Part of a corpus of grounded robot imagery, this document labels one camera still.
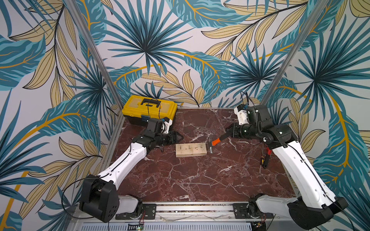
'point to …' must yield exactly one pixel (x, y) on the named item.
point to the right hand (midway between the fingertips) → (227, 128)
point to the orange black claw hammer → (211, 143)
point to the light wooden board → (191, 149)
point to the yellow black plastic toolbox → (140, 109)
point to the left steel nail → (180, 147)
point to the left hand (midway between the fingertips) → (179, 139)
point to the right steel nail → (201, 147)
